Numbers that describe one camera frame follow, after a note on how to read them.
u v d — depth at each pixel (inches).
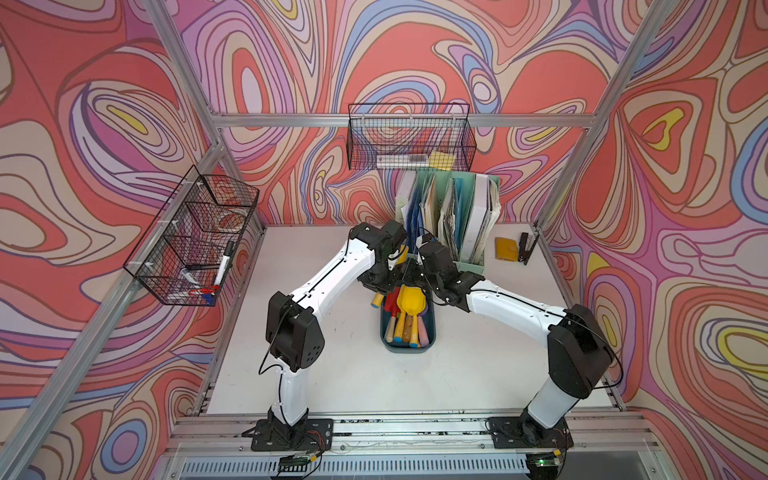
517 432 28.6
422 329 34.0
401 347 33.1
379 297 31.5
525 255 42.5
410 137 38.1
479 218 35.9
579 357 17.6
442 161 32.3
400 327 33.9
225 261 27.2
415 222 36.8
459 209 36.7
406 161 32.2
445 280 25.6
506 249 43.9
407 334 33.1
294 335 18.9
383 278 27.8
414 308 36.3
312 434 28.5
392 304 36.8
